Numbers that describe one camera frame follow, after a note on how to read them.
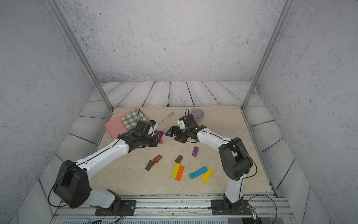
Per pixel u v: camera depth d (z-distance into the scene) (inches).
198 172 33.5
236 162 19.0
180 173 33.5
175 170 34.0
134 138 24.2
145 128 26.5
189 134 28.0
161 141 36.2
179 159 35.8
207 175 33.1
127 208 28.7
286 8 27.7
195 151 36.8
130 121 43.8
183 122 29.5
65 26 29.9
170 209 29.1
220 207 28.2
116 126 42.7
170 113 46.3
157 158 35.7
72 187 16.5
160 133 34.1
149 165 35.0
